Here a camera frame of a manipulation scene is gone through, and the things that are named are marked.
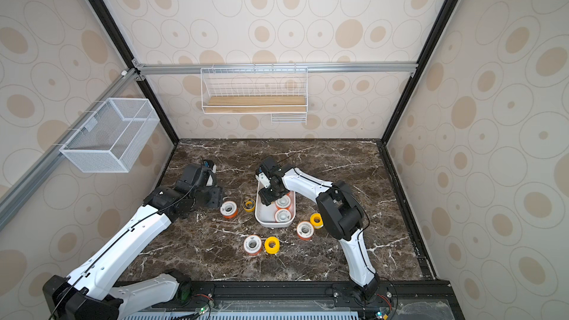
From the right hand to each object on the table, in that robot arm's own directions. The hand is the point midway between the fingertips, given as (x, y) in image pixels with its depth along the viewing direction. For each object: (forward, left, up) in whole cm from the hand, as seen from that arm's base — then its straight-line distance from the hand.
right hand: (265, 201), depth 93 cm
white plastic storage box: (-5, 0, -2) cm, 5 cm away
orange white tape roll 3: (-4, +15, -1) cm, 15 cm away
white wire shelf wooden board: (+41, +7, +27) cm, 49 cm away
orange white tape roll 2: (-5, -8, -2) cm, 9 cm away
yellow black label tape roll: (-1, +7, -2) cm, 7 cm away
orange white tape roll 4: (-11, -17, -3) cm, 20 cm away
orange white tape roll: (+1, -8, -1) cm, 8 cm away
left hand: (-6, +13, +17) cm, 23 cm away
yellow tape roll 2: (-6, -22, -2) cm, 23 cm away
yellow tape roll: (-17, -5, -3) cm, 18 cm away
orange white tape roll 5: (-17, +3, -3) cm, 18 cm away
